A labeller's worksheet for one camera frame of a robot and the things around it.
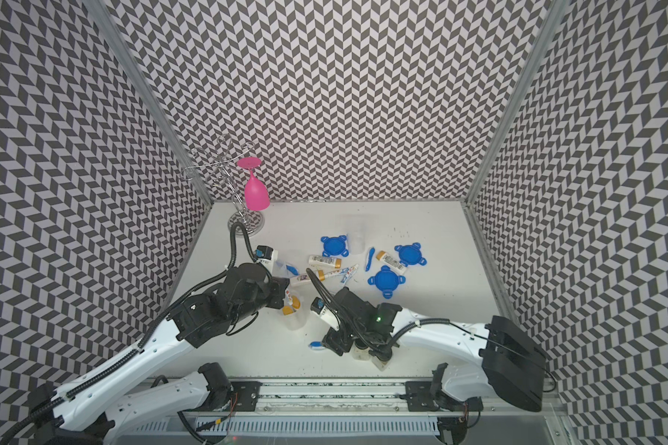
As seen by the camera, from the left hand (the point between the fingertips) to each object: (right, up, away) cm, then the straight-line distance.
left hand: (286, 284), depth 73 cm
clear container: (+1, -13, +9) cm, 15 cm away
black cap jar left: (+20, -17, 0) cm, 26 cm away
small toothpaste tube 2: (+17, -1, +23) cm, 29 cm away
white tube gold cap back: (+12, +2, +24) cm, 27 cm away
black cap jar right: (+25, -19, -1) cm, 32 cm away
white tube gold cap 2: (+2, -2, +20) cm, 20 cm away
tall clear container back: (+19, +15, +26) cm, 36 cm away
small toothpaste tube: (+15, -1, +24) cm, 28 cm away
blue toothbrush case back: (+25, +4, +27) cm, 36 cm away
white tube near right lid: (+32, +3, +25) cm, 41 cm away
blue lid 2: (+40, +5, +29) cm, 49 cm away
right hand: (+12, -16, +5) cm, 20 cm away
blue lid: (+11, +8, +32) cm, 35 cm away
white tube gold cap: (+1, -7, +5) cm, 9 cm away
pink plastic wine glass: (-14, +26, +19) cm, 35 cm away
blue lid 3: (+30, -4, +23) cm, 38 cm away
